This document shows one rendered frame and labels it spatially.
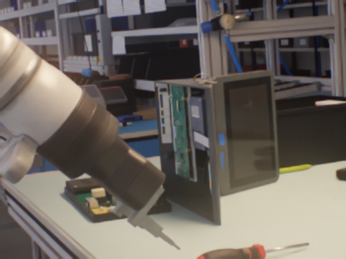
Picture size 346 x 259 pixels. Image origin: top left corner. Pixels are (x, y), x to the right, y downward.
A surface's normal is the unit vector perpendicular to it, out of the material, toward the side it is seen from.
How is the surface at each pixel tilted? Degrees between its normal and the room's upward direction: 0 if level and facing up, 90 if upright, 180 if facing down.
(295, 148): 90
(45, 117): 101
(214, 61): 90
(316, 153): 90
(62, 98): 73
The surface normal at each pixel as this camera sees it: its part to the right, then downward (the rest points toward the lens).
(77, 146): 0.15, 0.33
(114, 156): 0.50, 0.21
